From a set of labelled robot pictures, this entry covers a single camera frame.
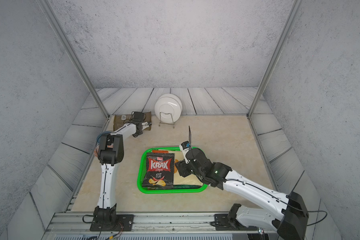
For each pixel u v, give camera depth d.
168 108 1.06
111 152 0.65
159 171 0.81
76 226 0.76
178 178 0.79
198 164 0.54
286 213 0.39
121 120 1.15
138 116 0.94
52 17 0.73
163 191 0.74
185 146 0.65
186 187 0.81
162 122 1.12
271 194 0.43
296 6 0.70
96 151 1.07
